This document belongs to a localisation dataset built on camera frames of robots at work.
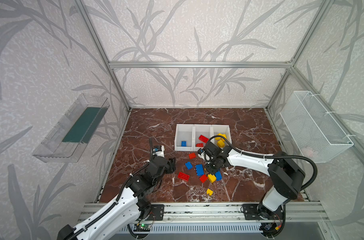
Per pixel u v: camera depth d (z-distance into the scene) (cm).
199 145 96
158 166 57
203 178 85
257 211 74
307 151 72
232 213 75
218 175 84
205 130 102
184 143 96
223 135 102
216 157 67
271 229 74
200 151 81
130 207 51
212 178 82
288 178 45
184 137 105
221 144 186
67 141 63
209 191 80
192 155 94
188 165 89
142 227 71
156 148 69
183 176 85
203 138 101
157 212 74
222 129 100
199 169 88
